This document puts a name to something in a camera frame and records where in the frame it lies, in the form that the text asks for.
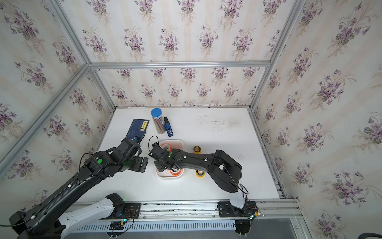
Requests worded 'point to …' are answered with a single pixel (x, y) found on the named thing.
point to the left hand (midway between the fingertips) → (142, 161)
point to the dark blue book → (138, 128)
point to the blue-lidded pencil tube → (156, 115)
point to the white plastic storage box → (175, 144)
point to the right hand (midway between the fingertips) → (163, 162)
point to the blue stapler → (168, 127)
